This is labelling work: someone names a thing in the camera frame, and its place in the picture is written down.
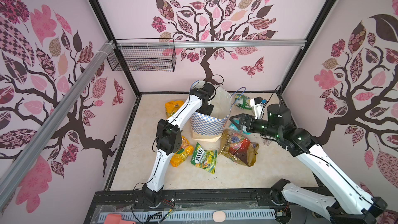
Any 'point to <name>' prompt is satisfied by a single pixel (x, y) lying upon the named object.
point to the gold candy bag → (235, 145)
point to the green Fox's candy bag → (206, 159)
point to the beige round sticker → (218, 216)
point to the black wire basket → (143, 55)
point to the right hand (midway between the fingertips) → (235, 118)
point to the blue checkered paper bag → (210, 127)
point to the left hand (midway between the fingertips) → (204, 113)
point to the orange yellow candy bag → (186, 150)
